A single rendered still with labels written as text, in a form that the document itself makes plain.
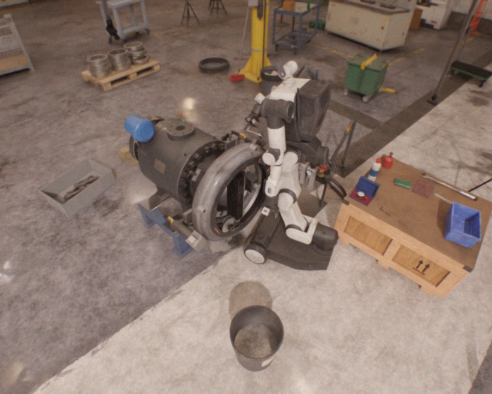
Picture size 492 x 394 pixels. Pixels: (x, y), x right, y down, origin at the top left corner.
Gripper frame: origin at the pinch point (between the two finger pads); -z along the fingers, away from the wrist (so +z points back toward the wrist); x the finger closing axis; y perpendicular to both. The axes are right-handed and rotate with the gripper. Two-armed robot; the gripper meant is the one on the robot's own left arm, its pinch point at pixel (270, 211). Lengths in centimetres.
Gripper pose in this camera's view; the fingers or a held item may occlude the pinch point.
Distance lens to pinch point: 198.9
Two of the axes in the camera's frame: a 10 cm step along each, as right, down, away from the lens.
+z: 0.3, -6.8, -7.3
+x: -8.6, -4.0, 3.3
